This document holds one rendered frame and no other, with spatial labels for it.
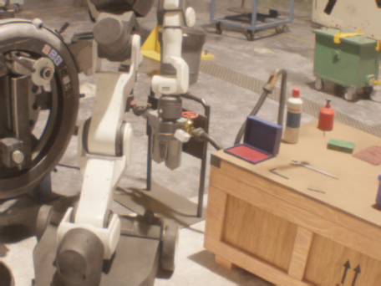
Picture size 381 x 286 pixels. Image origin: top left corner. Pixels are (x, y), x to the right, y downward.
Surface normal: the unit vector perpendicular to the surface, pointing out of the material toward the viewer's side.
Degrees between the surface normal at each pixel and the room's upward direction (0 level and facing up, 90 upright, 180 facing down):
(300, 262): 90
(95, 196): 37
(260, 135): 84
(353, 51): 90
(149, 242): 0
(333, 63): 90
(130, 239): 0
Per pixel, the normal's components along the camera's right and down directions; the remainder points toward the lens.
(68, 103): 0.69, 0.29
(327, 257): -0.72, 0.20
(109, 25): -0.05, -0.12
